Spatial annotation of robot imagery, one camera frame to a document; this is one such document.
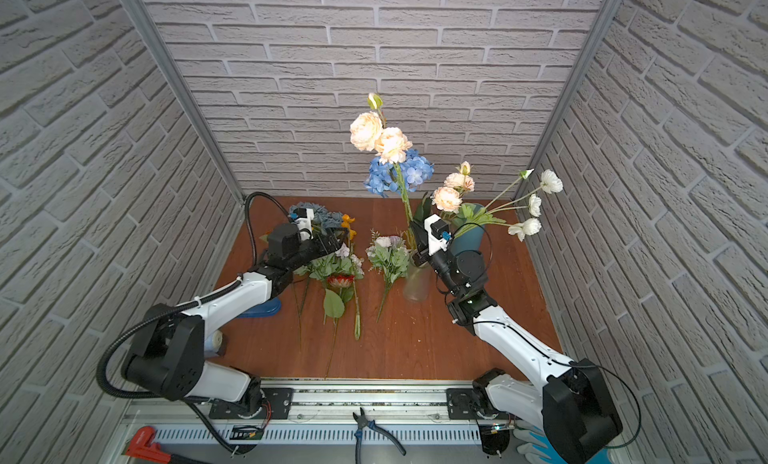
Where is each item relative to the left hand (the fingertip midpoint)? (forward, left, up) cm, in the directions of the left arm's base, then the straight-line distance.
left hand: (341, 230), depth 84 cm
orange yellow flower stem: (+16, 0, -14) cm, 21 cm away
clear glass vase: (-11, -22, -12) cm, 28 cm away
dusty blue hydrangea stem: (+15, +6, -12) cm, 20 cm away
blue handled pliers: (-45, -6, -19) cm, 49 cm away
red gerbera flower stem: (-14, +3, -16) cm, 22 cm away
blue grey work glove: (-51, -47, -18) cm, 72 cm away
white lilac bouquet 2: (0, -15, -13) cm, 20 cm away
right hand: (-7, -20, +13) cm, 25 cm away
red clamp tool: (-48, +44, -19) cm, 68 cm away
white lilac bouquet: (-1, +3, -16) cm, 17 cm away
